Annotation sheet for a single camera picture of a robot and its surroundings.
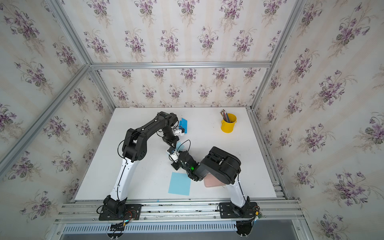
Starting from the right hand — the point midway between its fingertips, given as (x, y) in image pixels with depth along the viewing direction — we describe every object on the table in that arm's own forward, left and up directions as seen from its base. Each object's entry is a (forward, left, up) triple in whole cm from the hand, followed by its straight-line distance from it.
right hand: (172, 154), depth 92 cm
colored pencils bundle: (+23, -34, +12) cm, 42 cm away
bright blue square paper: (+25, -6, 0) cm, 25 cm away
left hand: (+7, -1, -3) cm, 7 cm away
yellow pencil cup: (+20, -37, +3) cm, 42 cm away
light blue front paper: (-17, -6, -3) cm, 18 cm away
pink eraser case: (-16, -23, -1) cm, 28 cm away
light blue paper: (+7, -5, -3) cm, 9 cm away
